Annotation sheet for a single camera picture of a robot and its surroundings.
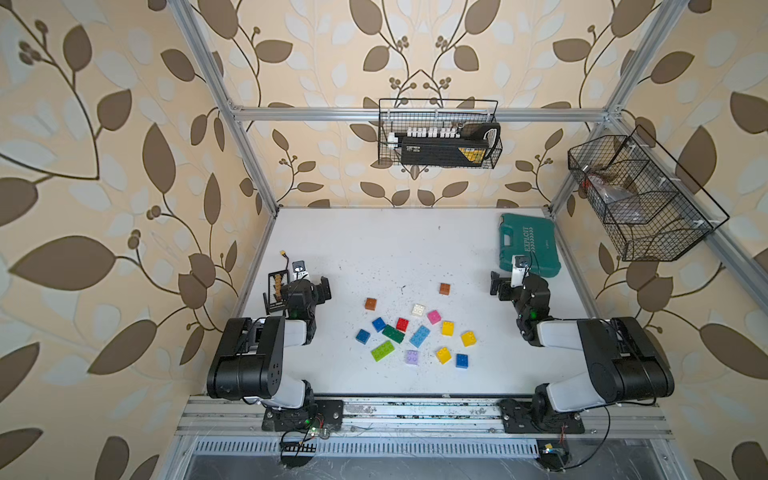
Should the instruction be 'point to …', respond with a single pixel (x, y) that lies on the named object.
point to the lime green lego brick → (382, 351)
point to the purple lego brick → (411, 357)
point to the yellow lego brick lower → (444, 355)
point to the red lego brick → (402, 324)
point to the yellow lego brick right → (468, 339)
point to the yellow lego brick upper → (448, 328)
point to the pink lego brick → (434, 317)
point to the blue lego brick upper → (379, 324)
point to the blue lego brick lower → (462, 361)
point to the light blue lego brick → (419, 337)
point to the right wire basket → (654, 209)
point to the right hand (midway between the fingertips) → (509, 272)
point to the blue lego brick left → (362, 336)
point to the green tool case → (531, 236)
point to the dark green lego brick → (393, 333)
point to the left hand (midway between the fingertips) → (308, 277)
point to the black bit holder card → (276, 282)
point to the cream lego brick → (418, 309)
